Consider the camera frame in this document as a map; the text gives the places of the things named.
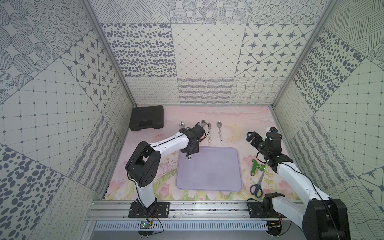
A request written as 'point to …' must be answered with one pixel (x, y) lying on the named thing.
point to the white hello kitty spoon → (219, 124)
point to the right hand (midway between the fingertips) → (252, 138)
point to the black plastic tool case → (147, 117)
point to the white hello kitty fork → (209, 125)
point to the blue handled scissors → (256, 188)
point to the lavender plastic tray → (213, 168)
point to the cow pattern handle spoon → (182, 124)
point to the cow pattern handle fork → (189, 157)
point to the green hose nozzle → (256, 166)
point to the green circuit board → (144, 224)
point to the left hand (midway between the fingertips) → (192, 147)
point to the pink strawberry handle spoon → (203, 124)
